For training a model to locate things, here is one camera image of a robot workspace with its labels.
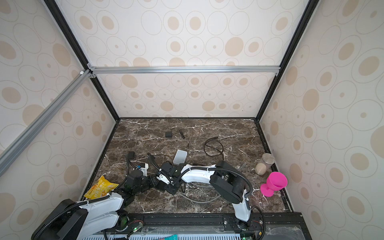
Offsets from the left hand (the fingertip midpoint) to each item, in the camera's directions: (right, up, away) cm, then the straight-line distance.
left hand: (165, 177), depth 86 cm
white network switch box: (+7, +10, +12) cm, 17 cm away
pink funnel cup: (+58, +1, -10) cm, 59 cm away
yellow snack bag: (-34, -5, -5) cm, 35 cm away
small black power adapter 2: (-25, +11, +12) cm, 29 cm away
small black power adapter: (-3, +24, +26) cm, 35 cm away
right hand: (+3, -6, 0) cm, 7 cm away
